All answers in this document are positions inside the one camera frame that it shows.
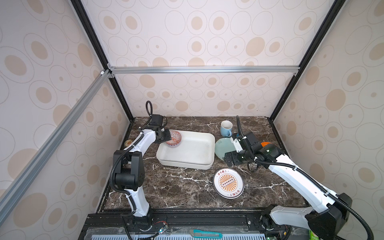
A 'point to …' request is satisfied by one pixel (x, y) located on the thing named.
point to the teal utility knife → (197, 233)
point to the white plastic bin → (196, 151)
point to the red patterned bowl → (176, 139)
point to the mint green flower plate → (223, 145)
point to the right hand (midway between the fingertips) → (232, 156)
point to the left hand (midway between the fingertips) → (172, 133)
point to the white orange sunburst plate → (228, 183)
